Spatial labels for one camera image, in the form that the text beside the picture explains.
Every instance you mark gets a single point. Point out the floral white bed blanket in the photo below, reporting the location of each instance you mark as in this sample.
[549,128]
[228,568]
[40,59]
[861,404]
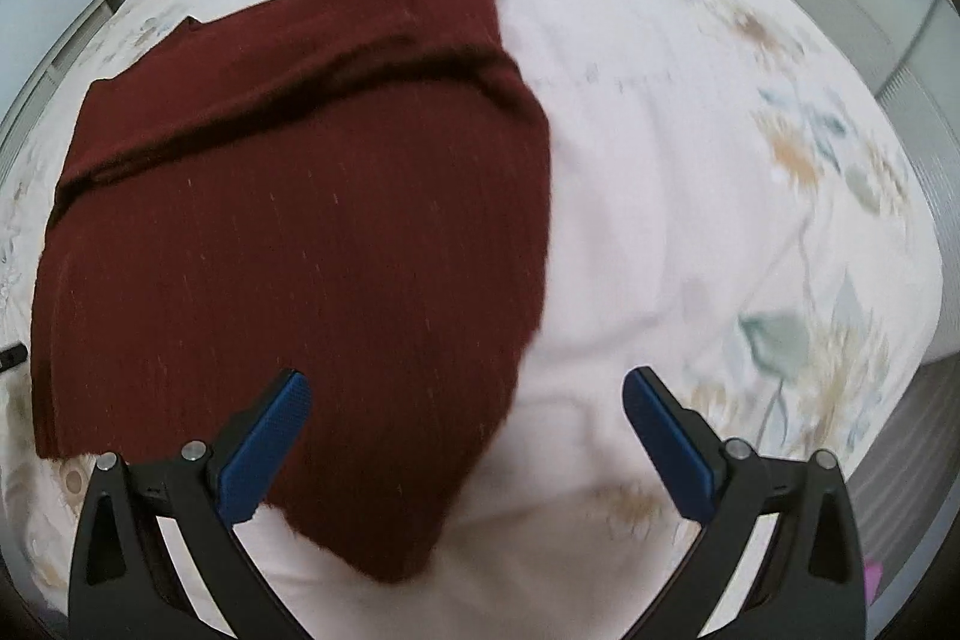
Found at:
[712,197]

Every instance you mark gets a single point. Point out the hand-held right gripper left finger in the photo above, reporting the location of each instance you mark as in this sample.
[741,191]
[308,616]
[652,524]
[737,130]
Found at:
[266,441]

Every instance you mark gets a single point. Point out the dark red knitted sweater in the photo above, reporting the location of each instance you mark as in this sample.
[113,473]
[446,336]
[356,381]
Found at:
[300,235]

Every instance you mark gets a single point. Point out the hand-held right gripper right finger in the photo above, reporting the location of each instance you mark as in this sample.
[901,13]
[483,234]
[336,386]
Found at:
[667,441]

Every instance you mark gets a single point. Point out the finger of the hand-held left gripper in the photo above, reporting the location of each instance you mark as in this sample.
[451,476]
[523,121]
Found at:
[12,356]

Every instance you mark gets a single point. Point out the white low shelf unit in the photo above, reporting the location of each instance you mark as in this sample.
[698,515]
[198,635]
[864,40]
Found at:
[75,33]

